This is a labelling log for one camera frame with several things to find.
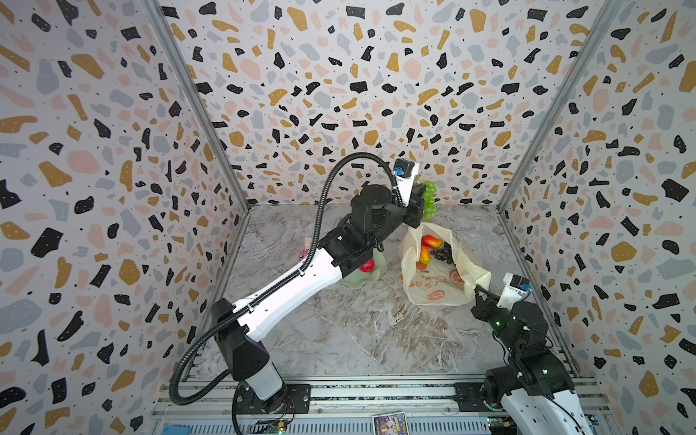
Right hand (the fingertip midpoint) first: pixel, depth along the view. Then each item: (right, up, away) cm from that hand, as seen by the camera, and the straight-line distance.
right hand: (477, 288), depth 75 cm
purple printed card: (-25, -33, -6) cm, 42 cm away
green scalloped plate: (-34, -1, +24) cm, 41 cm away
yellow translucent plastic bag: (-5, +1, +27) cm, 28 cm away
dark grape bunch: (-1, +8, +28) cm, 29 cm away
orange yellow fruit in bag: (-9, +6, +26) cm, 28 cm away
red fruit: (-30, +3, +23) cm, 38 cm away
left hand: (-17, +27, -14) cm, 35 cm away
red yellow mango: (-5, +12, +31) cm, 34 cm away
